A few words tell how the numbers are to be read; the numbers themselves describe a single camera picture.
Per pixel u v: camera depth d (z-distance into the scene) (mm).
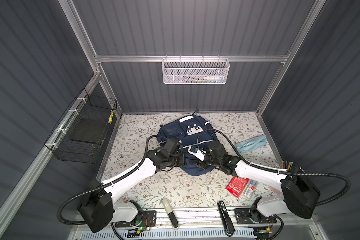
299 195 428
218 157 643
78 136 696
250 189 808
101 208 399
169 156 609
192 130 1011
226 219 706
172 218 734
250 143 955
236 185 829
